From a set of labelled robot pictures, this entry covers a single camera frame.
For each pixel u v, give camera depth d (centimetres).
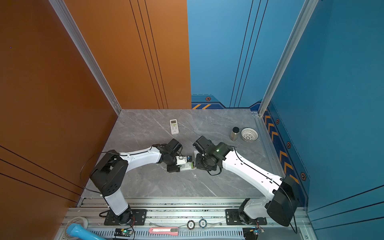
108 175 48
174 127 109
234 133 97
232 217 72
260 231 69
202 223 72
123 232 71
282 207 38
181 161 81
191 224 71
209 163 55
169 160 78
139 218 73
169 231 70
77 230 66
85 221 72
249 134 104
